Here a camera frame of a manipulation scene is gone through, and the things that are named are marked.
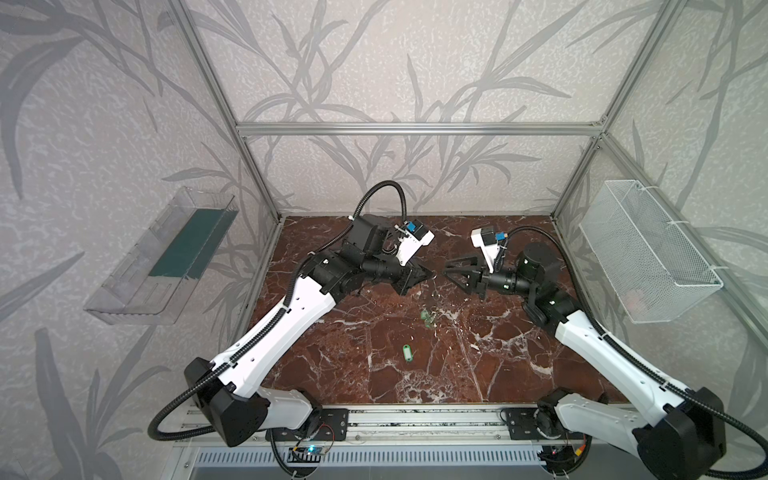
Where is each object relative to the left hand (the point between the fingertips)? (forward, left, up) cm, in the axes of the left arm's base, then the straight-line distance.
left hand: (434, 268), depth 65 cm
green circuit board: (-32, +30, -34) cm, 56 cm away
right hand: (+2, -3, -1) cm, 4 cm away
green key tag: (-8, +5, -33) cm, 35 cm away
